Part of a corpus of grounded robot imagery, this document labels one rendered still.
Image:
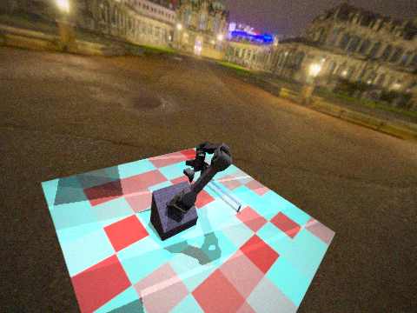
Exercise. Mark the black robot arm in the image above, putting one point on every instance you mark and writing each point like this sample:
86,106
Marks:
222,159

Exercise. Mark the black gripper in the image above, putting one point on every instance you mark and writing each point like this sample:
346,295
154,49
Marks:
198,166

